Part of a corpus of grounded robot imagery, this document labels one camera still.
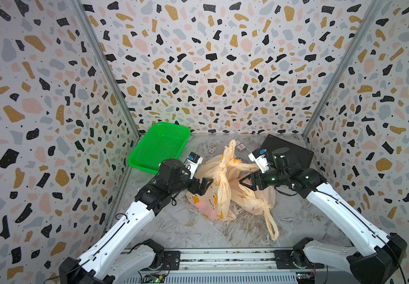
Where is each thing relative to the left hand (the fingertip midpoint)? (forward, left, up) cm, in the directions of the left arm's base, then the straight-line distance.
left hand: (205, 174), depth 72 cm
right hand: (-3, -16, -1) cm, 16 cm away
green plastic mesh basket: (+43, +31, -25) cm, 58 cm away
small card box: (+37, -21, -25) cm, 49 cm away
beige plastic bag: (-7, -22, -11) cm, 26 cm away
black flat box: (+37, -41, -21) cm, 59 cm away
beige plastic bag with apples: (-11, -4, -4) cm, 12 cm away
